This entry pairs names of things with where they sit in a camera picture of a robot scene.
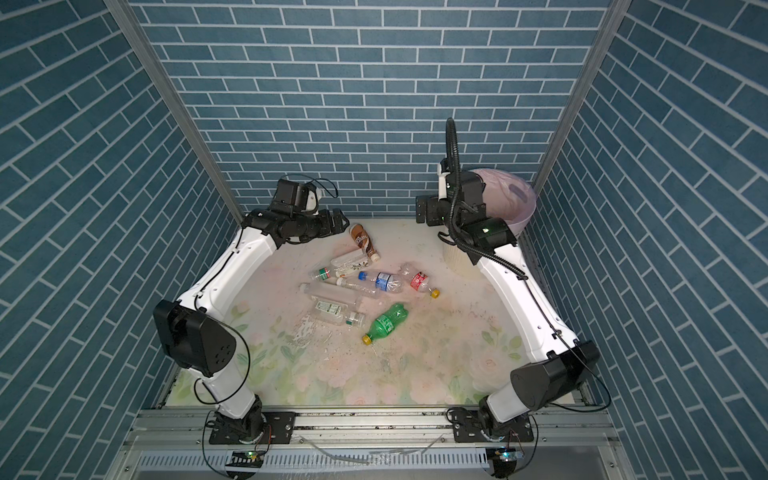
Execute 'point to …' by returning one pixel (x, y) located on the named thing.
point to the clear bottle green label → (356, 319)
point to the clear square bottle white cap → (334, 292)
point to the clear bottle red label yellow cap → (416, 279)
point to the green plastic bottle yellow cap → (385, 323)
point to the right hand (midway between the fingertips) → (432, 194)
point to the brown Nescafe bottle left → (363, 241)
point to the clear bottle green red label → (324, 273)
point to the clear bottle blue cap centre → (382, 281)
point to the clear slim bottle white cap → (367, 288)
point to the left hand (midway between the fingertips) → (338, 224)
